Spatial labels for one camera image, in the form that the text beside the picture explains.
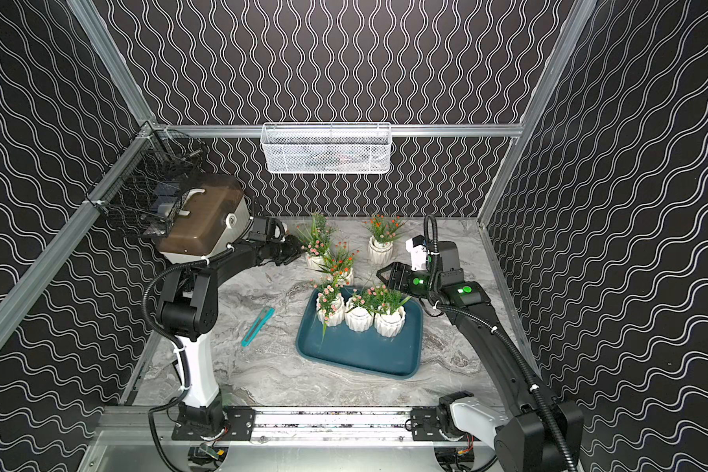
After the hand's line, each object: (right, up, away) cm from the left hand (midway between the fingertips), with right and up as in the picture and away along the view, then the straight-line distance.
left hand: (304, 244), depth 99 cm
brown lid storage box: (-30, +9, -4) cm, 32 cm away
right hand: (+26, -8, -22) cm, 35 cm away
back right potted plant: (+26, 0, +2) cm, 26 cm away
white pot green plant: (+27, -21, -11) cm, 36 cm away
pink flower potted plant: (+18, -21, -13) cm, 31 cm away
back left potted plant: (+5, +1, -1) cm, 5 cm away
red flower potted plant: (+12, -6, -9) cm, 16 cm away
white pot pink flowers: (+10, -17, -16) cm, 25 cm away
